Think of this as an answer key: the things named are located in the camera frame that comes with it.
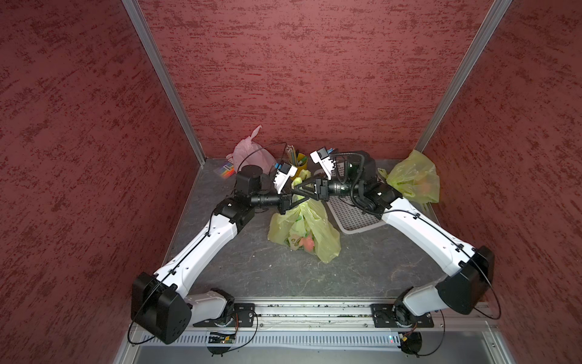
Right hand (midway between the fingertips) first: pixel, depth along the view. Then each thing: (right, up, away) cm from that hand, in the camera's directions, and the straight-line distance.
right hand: (297, 192), depth 66 cm
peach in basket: (+4, -20, +17) cm, 27 cm away
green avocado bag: (+55, +5, +37) cm, 66 cm away
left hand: (+3, -3, +3) cm, 5 cm away
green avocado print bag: (+2, -12, +5) cm, 13 cm away
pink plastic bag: (-24, +17, +41) cm, 51 cm away
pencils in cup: (-3, +16, +37) cm, 40 cm away
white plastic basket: (+24, -13, +32) cm, 42 cm away
